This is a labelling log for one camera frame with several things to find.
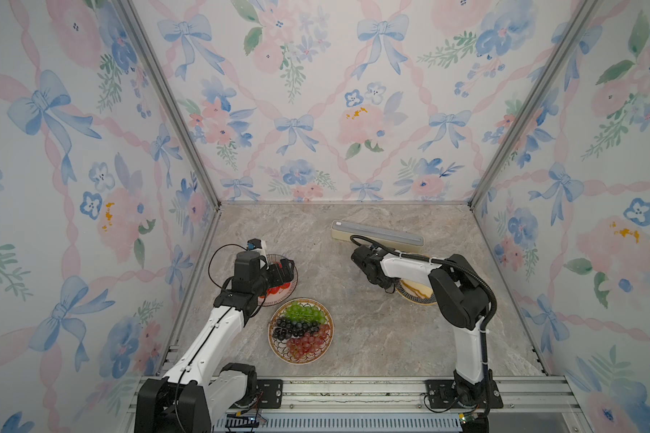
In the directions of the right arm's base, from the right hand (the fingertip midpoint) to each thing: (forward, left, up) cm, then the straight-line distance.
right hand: (404, 268), depth 96 cm
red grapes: (-26, +32, 0) cm, 41 cm away
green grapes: (-16, +37, 0) cm, 40 cm away
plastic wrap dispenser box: (+9, +1, +4) cm, 10 cm away
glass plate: (-11, +43, -1) cm, 44 cm away
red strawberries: (-9, +44, +1) cm, 45 cm away
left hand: (-6, +41, +11) cm, 43 cm away
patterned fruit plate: (-27, +41, -1) cm, 49 cm away
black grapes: (-22, +39, +1) cm, 45 cm away
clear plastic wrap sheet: (-20, +6, +29) cm, 36 cm away
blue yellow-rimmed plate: (-10, 0, -1) cm, 10 cm away
